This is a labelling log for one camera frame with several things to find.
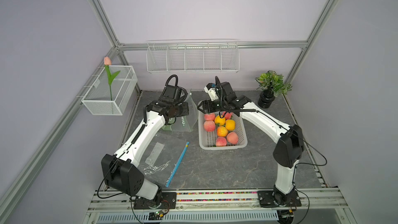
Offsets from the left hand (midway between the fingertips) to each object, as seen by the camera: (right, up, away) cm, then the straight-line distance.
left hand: (185, 110), depth 80 cm
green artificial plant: (+51, +16, +12) cm, 54 cm away
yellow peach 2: (+26, -10, +14) cm, 31 cm away
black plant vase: (+52, +8, +25) cm, 58 cm away
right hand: (+8, +2, +3) cm, 9 cm away
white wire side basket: (-41, +6, -7) cm, 42 cm away
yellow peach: (+20, -7, +17) cm, 27 cm away
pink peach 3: (+19, -18, +7) cm, 27 cm away
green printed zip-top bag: (+1, -7, 0) cm, 7 cm away
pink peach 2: (+13, -10, +14) cm, 21 cm away
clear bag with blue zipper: (-14, -28, +7) cm, 32 cm away
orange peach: (+20, -13, +12) cm, 27 cm away
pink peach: (+14, -5, +17) cm, 23 cm away
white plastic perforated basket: (+12, -19, +14) cm, 26 cm away
